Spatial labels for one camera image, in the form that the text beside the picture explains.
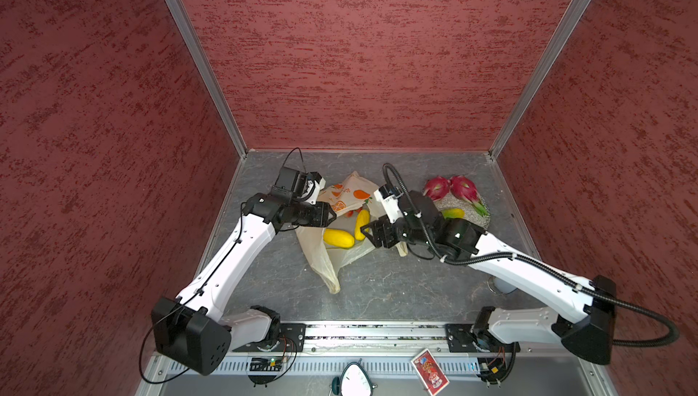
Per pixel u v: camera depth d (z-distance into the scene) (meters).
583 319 0.40
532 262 0.45
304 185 0.63
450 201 1.04
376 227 0.62
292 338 0.74
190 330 0.38
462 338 0.75
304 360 0.71
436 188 0.99
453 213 0.95
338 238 0.90
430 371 0.68
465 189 1.00
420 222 0.51
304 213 0.64
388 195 0.62
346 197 0.87
